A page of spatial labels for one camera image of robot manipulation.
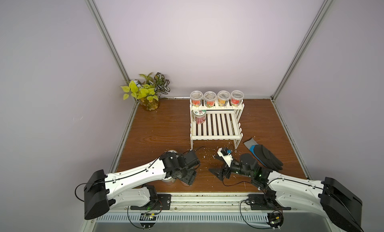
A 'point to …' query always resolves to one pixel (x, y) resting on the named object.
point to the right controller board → (275, 219)
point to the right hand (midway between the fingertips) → (212, 161)
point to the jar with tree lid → (172, 151)
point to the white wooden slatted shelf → (221, 123)
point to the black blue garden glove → (268, 159)
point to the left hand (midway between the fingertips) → (190, 176)
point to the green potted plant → (147, 91)
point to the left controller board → (147, 217)
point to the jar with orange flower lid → (169, 181)
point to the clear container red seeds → (196, 97)
